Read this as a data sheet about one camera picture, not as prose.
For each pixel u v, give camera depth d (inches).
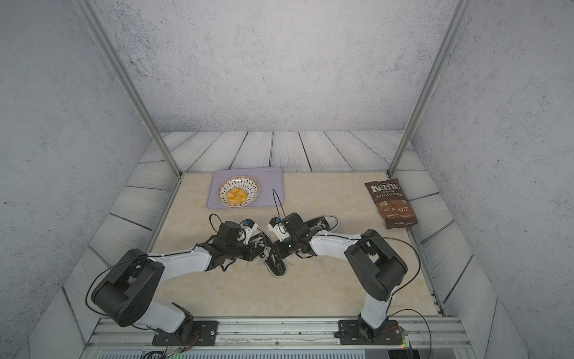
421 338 29.2
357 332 25.5
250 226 32.5
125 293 17.3
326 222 38.0
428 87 34.6
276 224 32.1
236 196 42.3
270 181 45.6
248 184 45.2
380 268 18.4
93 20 28.2
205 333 28.7
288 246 30.4
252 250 31.0
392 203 42.0
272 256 34.5
